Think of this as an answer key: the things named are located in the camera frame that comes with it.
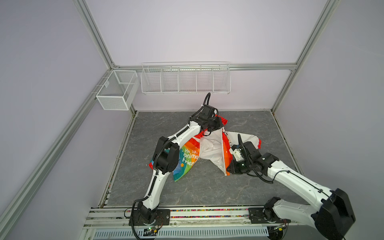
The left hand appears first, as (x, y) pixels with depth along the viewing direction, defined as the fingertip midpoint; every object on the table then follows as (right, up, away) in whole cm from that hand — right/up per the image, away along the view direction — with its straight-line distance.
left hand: (226, 126), depth 91 cm
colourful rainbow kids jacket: (-5, -13, +5) cm, 15 cm away
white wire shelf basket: (-8, +34, +13) cm, 38 cm away
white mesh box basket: (-71, +24, +8) cm, 76 cm away
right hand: (-1, -24, -12) cm, 27 cm away
